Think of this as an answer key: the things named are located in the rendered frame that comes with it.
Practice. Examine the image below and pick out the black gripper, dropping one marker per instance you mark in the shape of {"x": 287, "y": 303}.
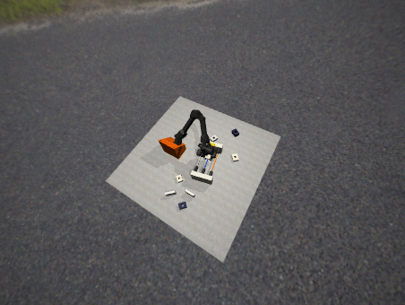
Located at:
{"x": 203, "y": 154}

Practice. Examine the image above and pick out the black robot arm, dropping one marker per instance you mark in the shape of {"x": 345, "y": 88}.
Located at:
{"x": 205, "y": 144}

